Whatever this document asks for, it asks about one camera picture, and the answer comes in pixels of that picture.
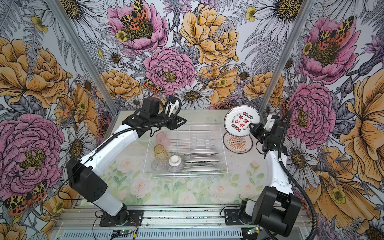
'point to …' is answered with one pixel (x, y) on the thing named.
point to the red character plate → (237, 120)
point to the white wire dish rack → (186, 150)
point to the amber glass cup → (160, 152)
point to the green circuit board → (120, 233)
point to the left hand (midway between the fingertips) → (182, 124)
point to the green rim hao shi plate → (202, 160)
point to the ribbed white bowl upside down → (175, 163)
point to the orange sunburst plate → (237, 144)
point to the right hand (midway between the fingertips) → (248, 127)
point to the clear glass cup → (158, 166)
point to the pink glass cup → (161, 138)
